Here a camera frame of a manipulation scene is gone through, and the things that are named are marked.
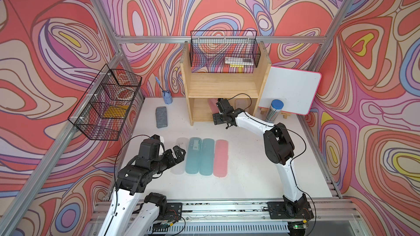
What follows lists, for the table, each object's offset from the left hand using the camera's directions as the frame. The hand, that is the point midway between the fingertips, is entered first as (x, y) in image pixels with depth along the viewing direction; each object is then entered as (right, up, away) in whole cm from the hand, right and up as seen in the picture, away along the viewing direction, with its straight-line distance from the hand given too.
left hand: (180, 155), depth 70 cm
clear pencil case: (+34, +25, +36) cm, 56 cm away
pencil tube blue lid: (+49, +20, +21) cm, 57 cm away
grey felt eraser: (-19, +15, +36) cm, 43 cm away
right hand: (+20, +14, +30) cm, 39 cm away
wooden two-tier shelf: (+9, +31, +16) cm, 36 cm away
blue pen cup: (-17, +30, +41) cm, 53 cm away
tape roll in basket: (-27, +30, +7) cm, 41 cm away
